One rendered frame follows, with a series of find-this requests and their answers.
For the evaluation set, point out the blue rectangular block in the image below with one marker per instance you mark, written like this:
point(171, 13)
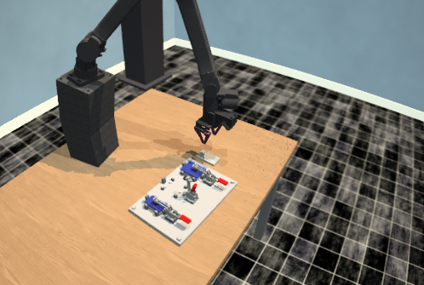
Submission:
point(152, 206)

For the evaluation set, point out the blue flat plate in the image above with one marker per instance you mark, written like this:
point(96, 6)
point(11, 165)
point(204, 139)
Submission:
point(188, 170)

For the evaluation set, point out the toggle clamp with red handle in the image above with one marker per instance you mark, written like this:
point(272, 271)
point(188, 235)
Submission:
point(209, 178)

